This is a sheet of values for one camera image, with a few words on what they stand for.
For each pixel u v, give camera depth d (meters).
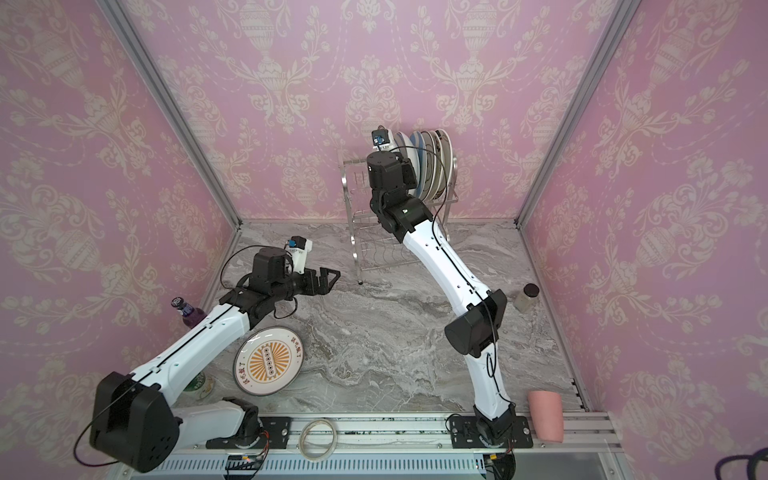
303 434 0.73
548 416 0.73
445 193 0.83
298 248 0.72
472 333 0.49
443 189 0.81
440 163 0.78
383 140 0.62
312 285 0.71
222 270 1.11
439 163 0.78
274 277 0.64
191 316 0.79
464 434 0.73
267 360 0.85
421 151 0.81
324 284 0.73
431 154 0.76
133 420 0.40
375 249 1.08
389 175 0.55
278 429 0.75
